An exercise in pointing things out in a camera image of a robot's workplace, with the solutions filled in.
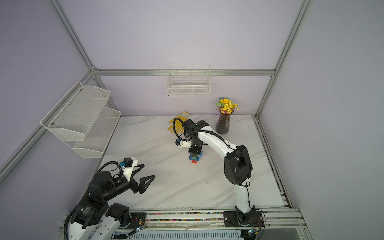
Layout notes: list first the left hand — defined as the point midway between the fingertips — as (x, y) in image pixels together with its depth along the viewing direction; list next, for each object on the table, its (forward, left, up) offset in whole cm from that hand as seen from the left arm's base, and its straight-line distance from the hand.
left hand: (148, 173), depth 69 cm
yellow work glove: (+23, -12, +7) cm, 27 cm away
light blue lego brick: (+16, -24, -13) cm, 31 cm away
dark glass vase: (+38, -41, -10) cm, 57 cm away
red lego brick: (+15, -21, -18) cm, 32 cm away
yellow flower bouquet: (+41, -41, +6) cm, 58 cm away
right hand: (+18, -24, -10) cm, 31 cm away
